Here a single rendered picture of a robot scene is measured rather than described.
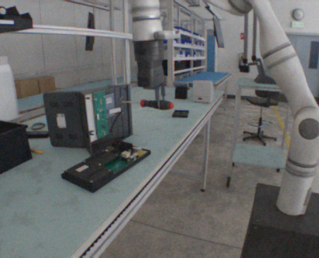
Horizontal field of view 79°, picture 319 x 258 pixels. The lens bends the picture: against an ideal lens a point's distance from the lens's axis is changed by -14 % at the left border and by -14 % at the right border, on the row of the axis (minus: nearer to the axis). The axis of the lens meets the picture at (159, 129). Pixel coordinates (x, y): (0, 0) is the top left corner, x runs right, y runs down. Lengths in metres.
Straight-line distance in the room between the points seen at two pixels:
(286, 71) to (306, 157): 0.24
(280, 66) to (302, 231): 0.47
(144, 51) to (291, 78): 0.40
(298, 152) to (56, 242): 0.63
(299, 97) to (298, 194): 0.29
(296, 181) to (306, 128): 0.16
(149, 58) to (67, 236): 0.42
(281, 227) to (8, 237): 0.69
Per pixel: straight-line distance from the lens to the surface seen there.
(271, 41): 0.66
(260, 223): 0.72
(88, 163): 0.65
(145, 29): 0.54
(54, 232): 0.48
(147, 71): 0.55
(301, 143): 0.67
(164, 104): 0.58
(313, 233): 0.75
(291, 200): 0.75
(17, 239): 0.50
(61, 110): 0.82
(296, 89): 0.69
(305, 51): 7.38
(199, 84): 1.48
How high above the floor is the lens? 1.31
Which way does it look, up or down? 19 degrees down
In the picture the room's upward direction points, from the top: 1 degrees counter-clockwise
